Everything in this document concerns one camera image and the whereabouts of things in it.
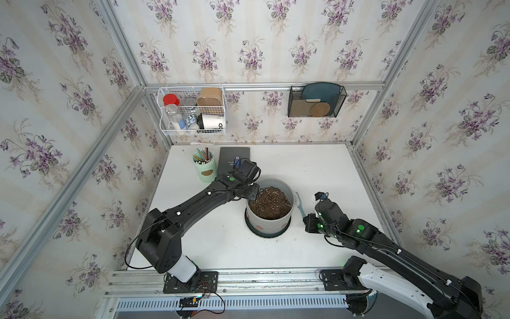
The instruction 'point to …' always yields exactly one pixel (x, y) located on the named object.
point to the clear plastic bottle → (174, 115)
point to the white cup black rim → (210, 121)
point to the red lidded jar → (170, 99)
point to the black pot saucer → (266, 234)
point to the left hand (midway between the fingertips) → (256, 193)
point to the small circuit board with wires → (189, 302)
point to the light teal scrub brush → (299, 205)
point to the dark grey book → (227, 155)
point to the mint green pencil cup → (206, 167)
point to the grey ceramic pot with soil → (271, 211)
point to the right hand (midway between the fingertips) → (304, 220)
